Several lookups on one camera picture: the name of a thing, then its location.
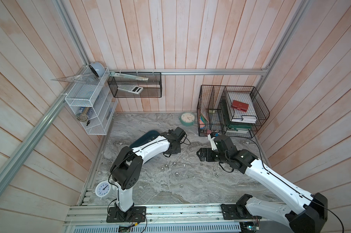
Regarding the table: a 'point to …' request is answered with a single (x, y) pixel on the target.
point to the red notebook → (240, 106)
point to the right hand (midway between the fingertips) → (202, 151)
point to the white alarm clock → (103, 190)
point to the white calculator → (134, 89)
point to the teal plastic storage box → (148, 136)
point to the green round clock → (187, 118)
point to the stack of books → (242, 125)
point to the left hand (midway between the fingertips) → (173, 150)
